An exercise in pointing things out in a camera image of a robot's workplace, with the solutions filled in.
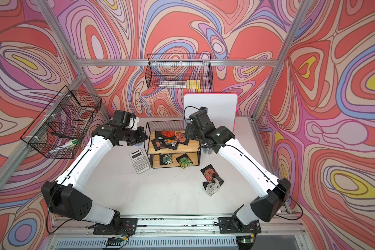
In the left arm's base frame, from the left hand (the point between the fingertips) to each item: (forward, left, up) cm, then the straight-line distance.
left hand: (149, 136), depth 79 cm
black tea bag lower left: (0, -4, -6) cm, 7 cm away
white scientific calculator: (-1, +11, -23) cm, 25 cm away
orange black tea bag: (-1, -10, -5) cm, 12 cm away
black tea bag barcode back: (+5, -3, -5) cm, 8 cm away
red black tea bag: (-9, -32, -23) cm, 40 cm away
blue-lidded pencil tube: (+4, -33, -20) cm, 38 cm away
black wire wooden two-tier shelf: (-3, -22, -6) cm, 23 cm away
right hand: (-2, -22, +4) cm, 22 cm away
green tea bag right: (-2, -18, -21) cm, 28 cm away
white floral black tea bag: (-18, -33, -22) cm, 44 cm away
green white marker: (-8, +35, +4) cm, 36 cm away
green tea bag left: (0, -6, -22) cm, 23 cm away
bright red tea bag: (+6, -9, -5) cm, 12 cm away
